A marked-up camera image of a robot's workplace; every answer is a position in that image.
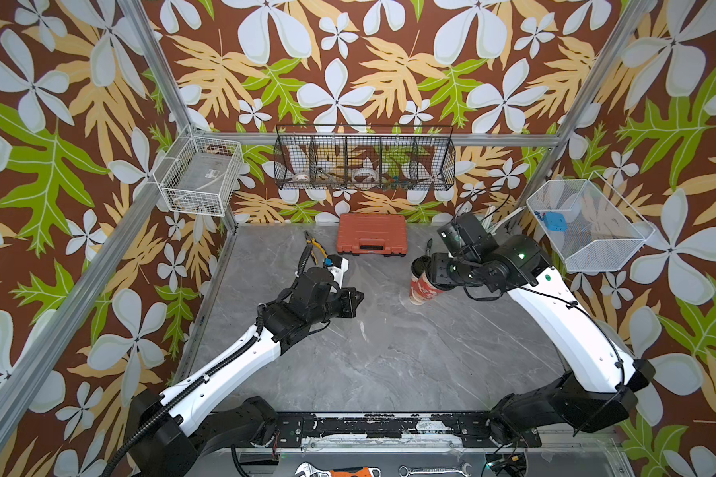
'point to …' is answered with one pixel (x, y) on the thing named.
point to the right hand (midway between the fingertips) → (435, 270)
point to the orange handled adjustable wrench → (308, 470)
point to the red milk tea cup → (421, 290)
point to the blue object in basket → (556, 221)
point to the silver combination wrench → (463, 470)
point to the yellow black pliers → (316, 242)
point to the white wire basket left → (199, 175)
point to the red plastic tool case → (372, 234)
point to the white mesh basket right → (590, 225)
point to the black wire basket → (359, 157)
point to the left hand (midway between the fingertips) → (366, 292)
